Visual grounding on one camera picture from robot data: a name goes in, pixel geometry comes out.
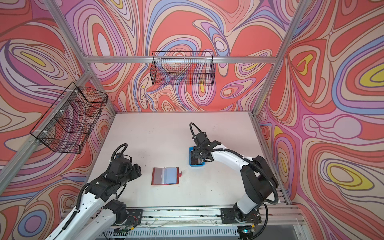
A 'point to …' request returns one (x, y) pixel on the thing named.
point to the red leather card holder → (163, 175)
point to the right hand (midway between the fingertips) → (202, 156)
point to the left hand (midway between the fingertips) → (139, 168)
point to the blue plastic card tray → (191, 148)
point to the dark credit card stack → (195, 161)
